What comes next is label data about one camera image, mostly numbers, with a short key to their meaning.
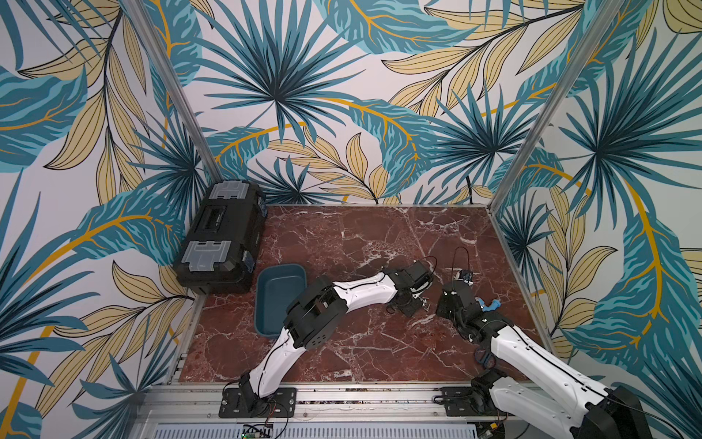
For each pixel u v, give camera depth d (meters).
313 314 0.54
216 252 0.82
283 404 0.73
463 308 0.63
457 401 0.73
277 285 0.96
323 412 0.73
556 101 0.86
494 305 0.90
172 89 0.81
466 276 0.73
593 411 0.41
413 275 0.73
